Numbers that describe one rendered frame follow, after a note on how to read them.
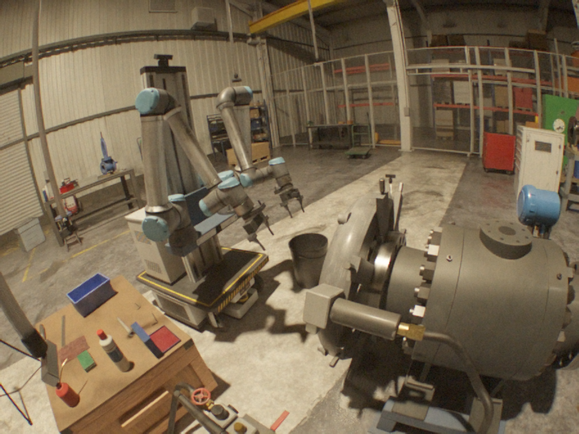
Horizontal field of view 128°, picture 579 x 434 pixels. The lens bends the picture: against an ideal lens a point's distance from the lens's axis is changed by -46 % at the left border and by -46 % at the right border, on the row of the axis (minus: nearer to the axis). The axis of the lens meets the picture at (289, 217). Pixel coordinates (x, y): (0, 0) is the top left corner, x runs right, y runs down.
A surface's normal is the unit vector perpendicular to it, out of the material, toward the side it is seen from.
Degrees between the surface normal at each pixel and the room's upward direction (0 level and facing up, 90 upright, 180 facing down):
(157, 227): 95
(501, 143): 90
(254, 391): 0
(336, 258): 46
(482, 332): 70
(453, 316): 65
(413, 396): 0
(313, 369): 0
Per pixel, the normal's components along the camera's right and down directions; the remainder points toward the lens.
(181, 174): 0.89, 0.07
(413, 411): -0.12, -0.92
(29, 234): 0.97, -0.03
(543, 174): -0.66, 0.36
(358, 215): -0.33, -0.72
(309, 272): -0.11, 0.44
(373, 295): -0.58, -0.03
